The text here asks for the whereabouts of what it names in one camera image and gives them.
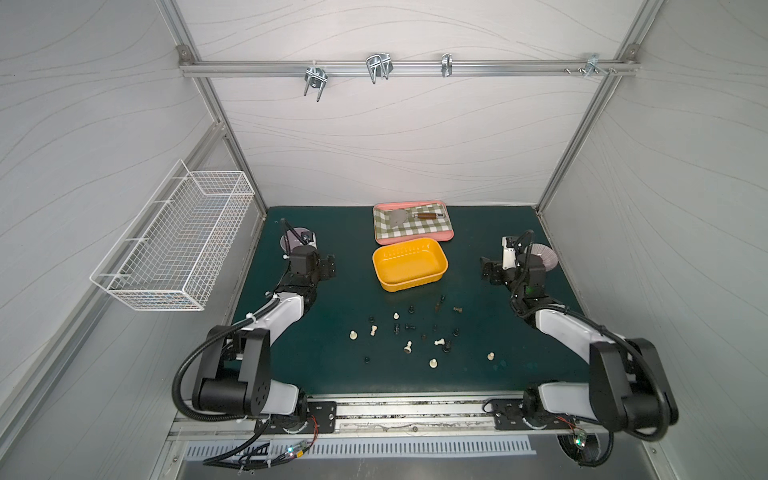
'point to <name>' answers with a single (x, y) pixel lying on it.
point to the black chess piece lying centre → (406, 326)
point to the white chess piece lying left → (374, 328)
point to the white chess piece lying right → (441, 341)
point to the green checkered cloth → (413, 226)
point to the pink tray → (443, 236)
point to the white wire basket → (174, 253)
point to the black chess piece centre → (396, 328)
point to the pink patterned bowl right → (549, 256)
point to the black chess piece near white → (447, 349)
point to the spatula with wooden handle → (399, 216)
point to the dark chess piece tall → (438, 305)
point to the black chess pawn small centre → (424, 337)
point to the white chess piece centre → (408, 349)
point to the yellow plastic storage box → (410, 265)
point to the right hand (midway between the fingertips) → (498, 255)
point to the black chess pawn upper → (411, 309)
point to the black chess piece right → (457, 333)
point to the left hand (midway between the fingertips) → (318, 256)
